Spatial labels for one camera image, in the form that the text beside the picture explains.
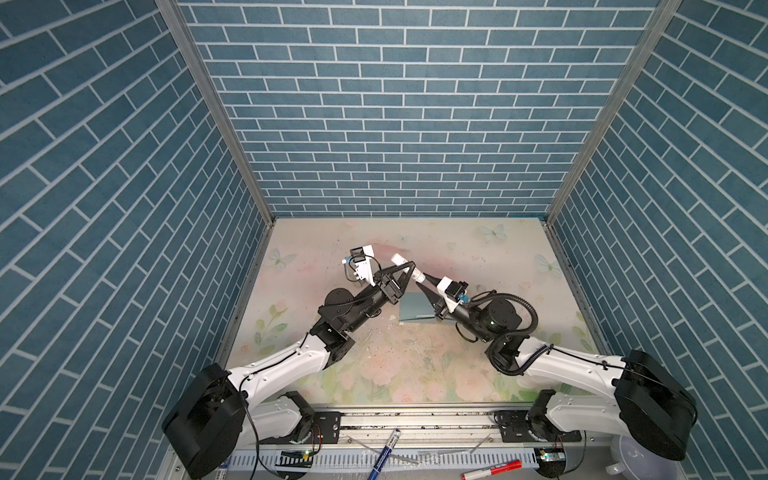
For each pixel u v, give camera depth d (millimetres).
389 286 623
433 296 643
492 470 679
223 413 398
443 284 594
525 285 1012
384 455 692
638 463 689
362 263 640
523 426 735
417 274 678
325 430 737
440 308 643
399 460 701
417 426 754
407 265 667
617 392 432
